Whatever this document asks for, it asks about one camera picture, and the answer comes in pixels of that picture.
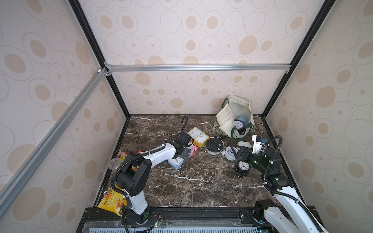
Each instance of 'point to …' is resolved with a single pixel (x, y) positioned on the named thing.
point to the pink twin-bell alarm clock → (194, 149)
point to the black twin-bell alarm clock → (240, 125)
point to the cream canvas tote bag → (223, 124)
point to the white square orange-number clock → (244, 144)
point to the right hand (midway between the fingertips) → (241, 146)
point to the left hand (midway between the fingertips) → (184, 150)
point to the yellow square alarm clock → (199, 138)
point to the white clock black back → (214, 145)
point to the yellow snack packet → (113, 201)
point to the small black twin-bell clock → (242, 168)
